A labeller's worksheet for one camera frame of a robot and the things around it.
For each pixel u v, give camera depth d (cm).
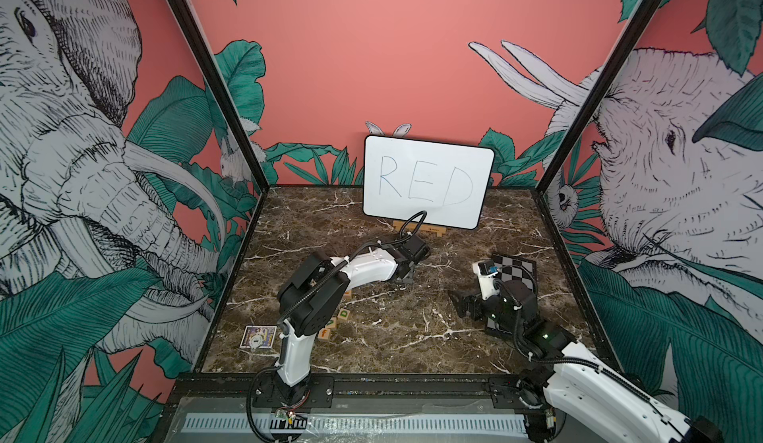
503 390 74
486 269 69
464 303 70
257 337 82
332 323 83
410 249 75
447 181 95
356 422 70
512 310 58
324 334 81
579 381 52
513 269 96
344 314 84
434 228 102
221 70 88
